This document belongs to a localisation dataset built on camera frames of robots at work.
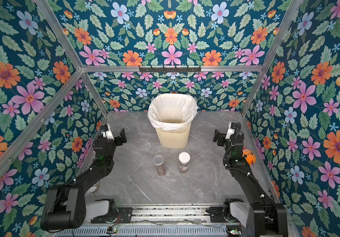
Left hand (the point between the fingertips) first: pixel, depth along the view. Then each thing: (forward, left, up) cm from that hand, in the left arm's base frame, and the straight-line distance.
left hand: (117, 129), depth 84 cm
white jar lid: (-19, -38, -4) cm, 42 cm away
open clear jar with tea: (-19, -24, -4) cm, 31 cm away
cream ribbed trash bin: (+1, -32, -14) cm, 35 cm away
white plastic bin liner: (+15, -30, -3) cm, 34 cm away
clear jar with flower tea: (-22, -37, -13) cm, 45 cm away
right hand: (-7, -63, +2) cm, 63 cm away
